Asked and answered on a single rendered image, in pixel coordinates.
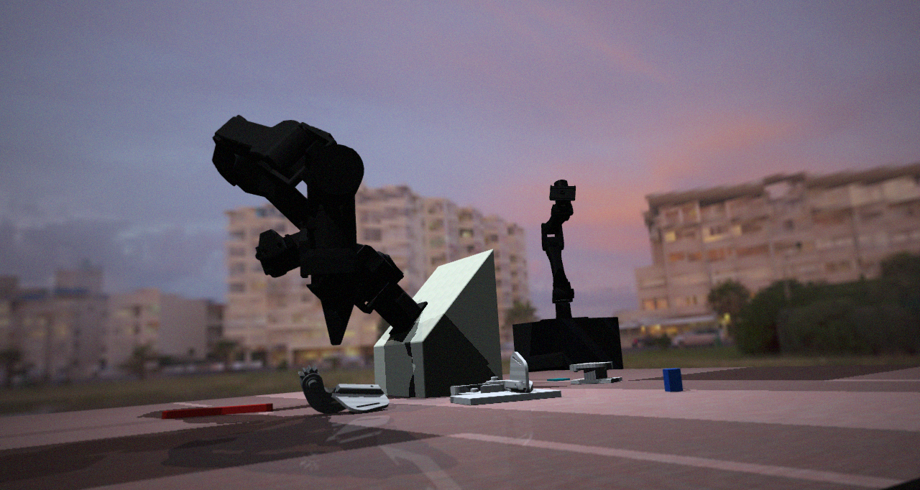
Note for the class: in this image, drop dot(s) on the blue rectangular block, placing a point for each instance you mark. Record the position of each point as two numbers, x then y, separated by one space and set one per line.
672 380

